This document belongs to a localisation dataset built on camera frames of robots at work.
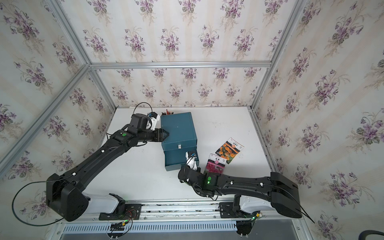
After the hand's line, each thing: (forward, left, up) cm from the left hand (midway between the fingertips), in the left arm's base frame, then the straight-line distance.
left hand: (167, 136), depth 79 cm
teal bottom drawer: (-9, -4, -11) cm, 14 cm away
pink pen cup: (+25, +1, -8) cm, 26 cm away
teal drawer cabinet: (-4, -8, +3) cm, 9 cm away
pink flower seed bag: (-8, -28, -19) cm, 35 cm away
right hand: (-15, -8, -9) cm, 20 cm away
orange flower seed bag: (+2, -38, -19) cm, 43 cm away
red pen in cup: (+25, +3, -8) cm, 27 cm away
